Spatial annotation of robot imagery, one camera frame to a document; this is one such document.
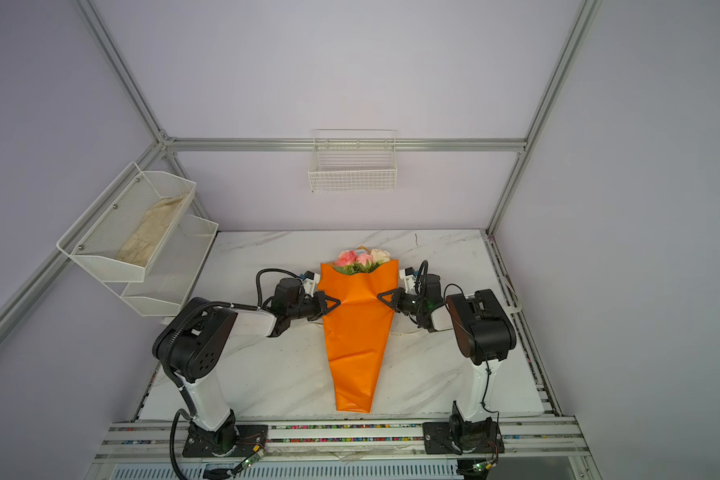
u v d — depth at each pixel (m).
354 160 0.96
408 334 0.92
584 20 0.69
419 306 0.83
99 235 0.70
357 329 0.87
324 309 0.87
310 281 0.91
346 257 0.98
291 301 0.79
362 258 1.01
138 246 0.76
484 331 0.52
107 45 0.72
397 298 0.89
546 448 0.73
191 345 0.50
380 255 1.01
